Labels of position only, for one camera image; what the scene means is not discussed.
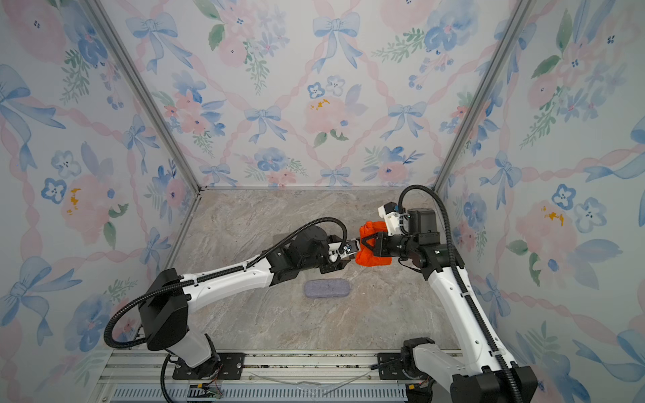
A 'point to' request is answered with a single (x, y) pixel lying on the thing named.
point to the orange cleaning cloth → (364, 254)
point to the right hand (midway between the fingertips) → (366, 240)
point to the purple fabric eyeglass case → (327, 287)
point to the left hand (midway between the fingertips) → (347, 246)
